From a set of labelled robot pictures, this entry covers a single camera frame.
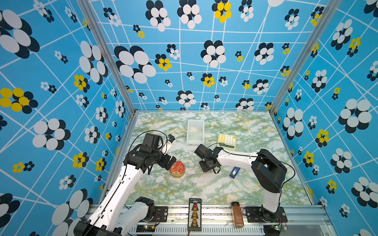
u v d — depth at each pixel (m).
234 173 0.84
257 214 0.73
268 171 0.48
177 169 0.85
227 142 0.99
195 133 1.07
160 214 0.73
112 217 0.39
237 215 0.71
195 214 0.72
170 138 0.66
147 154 0.55
